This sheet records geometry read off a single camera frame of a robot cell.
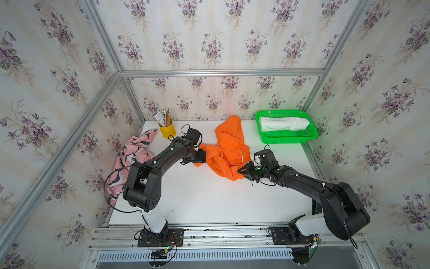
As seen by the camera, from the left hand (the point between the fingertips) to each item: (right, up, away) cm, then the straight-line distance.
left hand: (200, 159), depth 91 cm
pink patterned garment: (-37, +5, +2) cm, 38 cm away
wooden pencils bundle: (-22, +27, +10) cm, 36 cm away
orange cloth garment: (+18, +4, +10) cm, 21 cm away
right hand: (+21, -6, -6) cm, 23 cm away
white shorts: (+44, +21, +19) cm, 52 cm away
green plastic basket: (+68, +13, +19) cm, 72 cm away
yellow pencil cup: (-22, +16, +13) cm, 30 cm away
